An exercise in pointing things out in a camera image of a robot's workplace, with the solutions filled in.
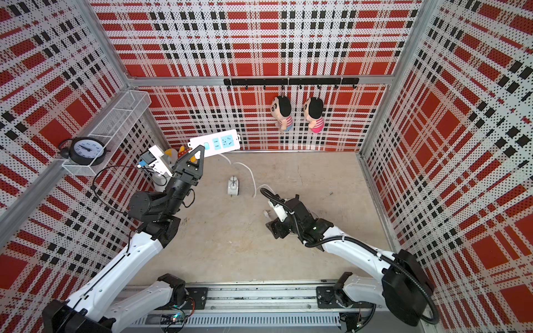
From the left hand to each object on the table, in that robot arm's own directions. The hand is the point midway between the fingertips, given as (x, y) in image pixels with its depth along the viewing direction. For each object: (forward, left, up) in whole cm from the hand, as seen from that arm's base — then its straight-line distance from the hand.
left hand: (208, 146), depth 57 cm
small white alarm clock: (+14, +2, -39) cm, 42 cm away
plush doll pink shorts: (+41, -35, -15) cm, 56 cm away
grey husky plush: (+16, +37, -37) cm, 55 cm away
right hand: (-4, -19, -36) cm, 41 cm away
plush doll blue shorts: (+38, -21, -13) cm, 46 cm away
